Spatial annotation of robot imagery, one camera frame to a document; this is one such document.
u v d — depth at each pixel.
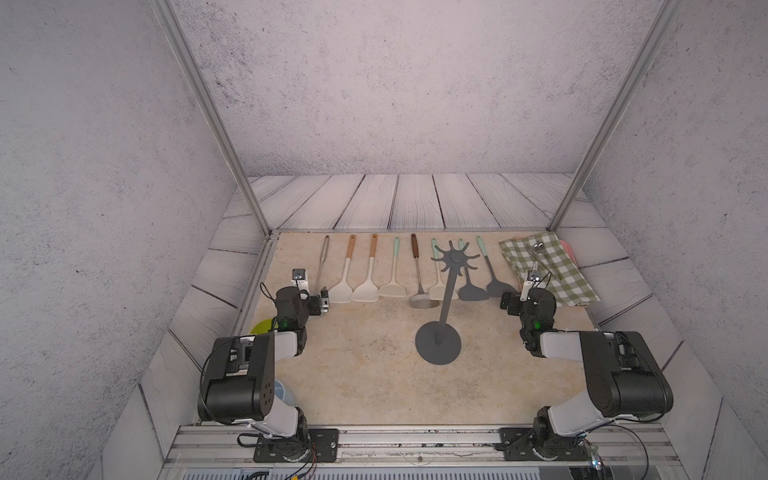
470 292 1.02
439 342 0.91
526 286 0.83
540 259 1.11
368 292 1.01
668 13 0.70
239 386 0.45
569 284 1.03
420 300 0.98
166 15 0.70
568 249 1.14
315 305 0.85
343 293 1.03
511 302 0.85
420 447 0.74
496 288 1.03
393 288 1.02
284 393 0.74
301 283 0.82
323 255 1.12
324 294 0.89
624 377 0.46
